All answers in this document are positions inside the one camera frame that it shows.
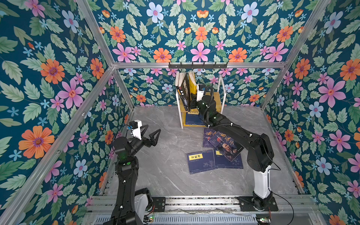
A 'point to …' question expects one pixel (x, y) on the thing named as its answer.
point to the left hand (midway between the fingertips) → (154, 125)
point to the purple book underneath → (208, 133)
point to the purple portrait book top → (226, 146)
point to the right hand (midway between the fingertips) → (193, 92)
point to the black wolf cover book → (184, 91)
